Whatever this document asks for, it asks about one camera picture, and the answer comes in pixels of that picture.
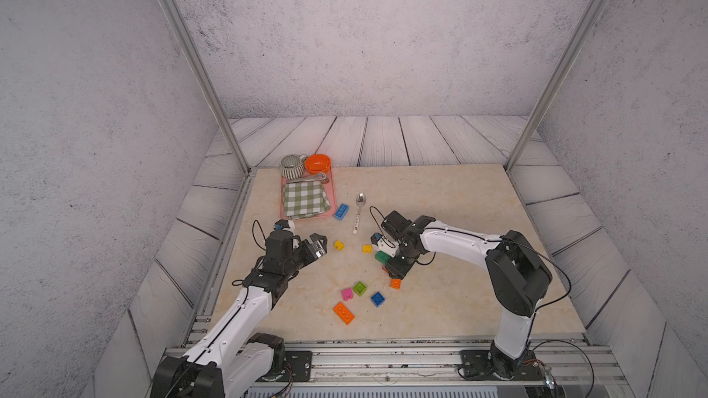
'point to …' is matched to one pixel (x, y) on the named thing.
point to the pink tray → (328, 190)
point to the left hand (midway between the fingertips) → (321, 243)
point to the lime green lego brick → (359, 288)
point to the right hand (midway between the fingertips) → (397, 268)
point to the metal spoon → (360, 200)
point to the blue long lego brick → (341, 211)
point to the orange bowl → (317, 163)
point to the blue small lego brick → (377, 299)
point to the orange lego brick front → (344, 313)
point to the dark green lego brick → (383, 257)
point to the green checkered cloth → (304, 199)
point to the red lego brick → (384, 268)
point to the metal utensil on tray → (321, 177)
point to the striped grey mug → (291, 166)
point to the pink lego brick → (347, 294)
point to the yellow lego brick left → (338, 245)
